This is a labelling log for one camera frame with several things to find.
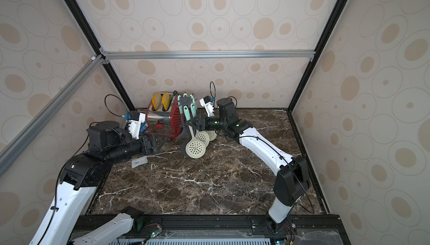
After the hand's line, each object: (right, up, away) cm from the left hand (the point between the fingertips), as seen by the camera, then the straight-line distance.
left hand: (165, 136), depth 61 cm
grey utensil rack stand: (+6, +5, +10) cm, 13 cm away
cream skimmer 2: (+10, -2, +27) cm, 29 cm away
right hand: (+6, +3, +10) cm, 12 cm away
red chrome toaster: (-11, +5, +34) cm, 36 cm away
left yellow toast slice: (-17, +17, +37) cm, 44 cm away
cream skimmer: (+7, -8, +25) cm, 27 cm away
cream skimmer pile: (+15, -2, +41) cm, 44 cm away
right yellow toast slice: (-11, +18, +36) cm, 42 cm away
